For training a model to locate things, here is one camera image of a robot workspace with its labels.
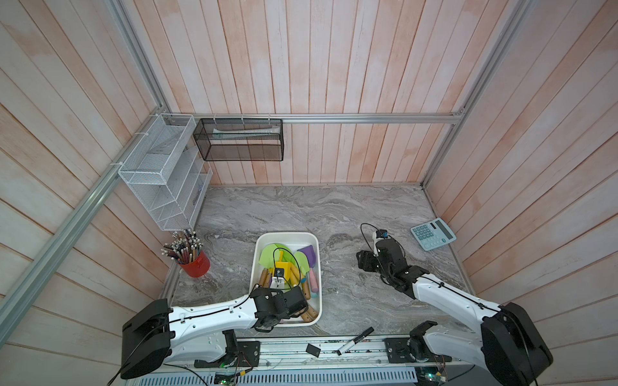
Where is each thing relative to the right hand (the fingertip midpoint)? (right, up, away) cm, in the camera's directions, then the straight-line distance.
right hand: (363, 253), depth 89 cm
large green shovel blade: (-36, -2, +5) cm, 37 cm away
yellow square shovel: (-28, -7, -1) cm, 29 cm away
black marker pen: (-6, -25, -14) cm, 30 cm away
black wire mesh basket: (-51, +48, +15) cm, 71 cm away
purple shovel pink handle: (-20, -1, +4) cm, 21 cm away
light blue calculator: (+32, +6, +11) cm, 35 cm away
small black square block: (-20, -28, -14) cm, 37 cm away
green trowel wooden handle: (-23, -5, +1) cm, 23 cm away
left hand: (-32, -16, -9) cm, 37 cm away
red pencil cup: (-63, -5, -1) cm, 63 cm away
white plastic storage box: (-27, +3, +11) cm, 29 cm away
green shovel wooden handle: (-21, -19, -10) cm, 30 cm away
